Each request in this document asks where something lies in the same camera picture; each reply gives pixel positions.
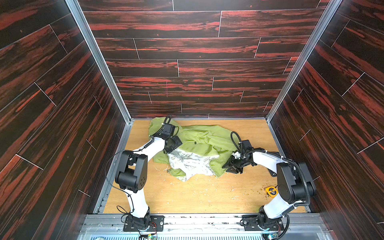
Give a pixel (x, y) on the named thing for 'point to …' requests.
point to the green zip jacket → (205, 150)
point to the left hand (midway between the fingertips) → (179, 144)
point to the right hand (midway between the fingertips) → (226, 168)
